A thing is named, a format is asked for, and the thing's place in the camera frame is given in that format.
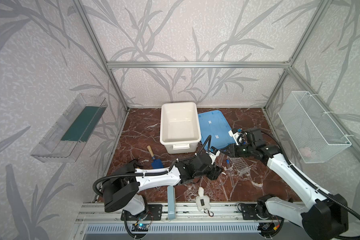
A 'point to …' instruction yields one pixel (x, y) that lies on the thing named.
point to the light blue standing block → (171, 200)
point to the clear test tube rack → (238, 165)
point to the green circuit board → (140, 227)
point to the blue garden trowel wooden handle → (156, 163)
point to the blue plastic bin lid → (215, 124)
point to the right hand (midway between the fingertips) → (222, 146)
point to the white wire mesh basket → (318, 138)
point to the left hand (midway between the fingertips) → (221, 164)
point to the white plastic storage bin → (179, 128)
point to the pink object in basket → (305, 151)
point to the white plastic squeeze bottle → (203, 201)
